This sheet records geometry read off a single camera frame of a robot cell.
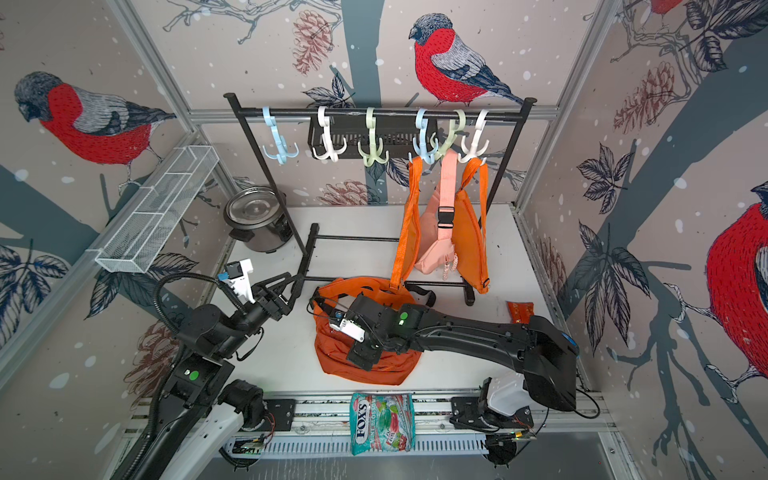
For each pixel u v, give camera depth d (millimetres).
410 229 1185
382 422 697
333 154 697
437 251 830
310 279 1035
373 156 685
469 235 871
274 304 581
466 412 729
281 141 667
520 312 896
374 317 570
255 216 987
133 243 712
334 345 761
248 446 710
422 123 604
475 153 685
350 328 663
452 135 647
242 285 581
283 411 741
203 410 502
